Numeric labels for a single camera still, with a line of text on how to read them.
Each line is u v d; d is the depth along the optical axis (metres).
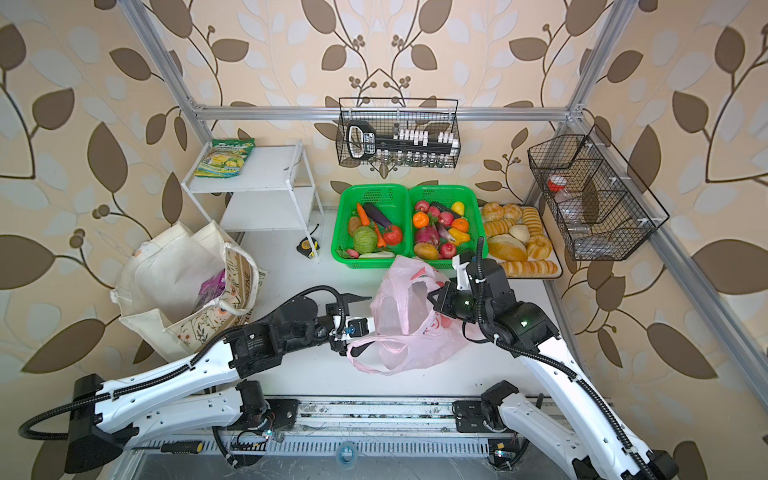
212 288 0.87
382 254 1.02
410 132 0.82
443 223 1.12
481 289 0.50
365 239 1.01
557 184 0.81
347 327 0.55
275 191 0.82
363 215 1.15
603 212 0.73
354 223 1.09
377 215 1.16
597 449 0.38
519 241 1.02
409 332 0.65
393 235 1.02
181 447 0.68
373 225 1.09
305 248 1.05
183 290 0.87
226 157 0.85
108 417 0.41
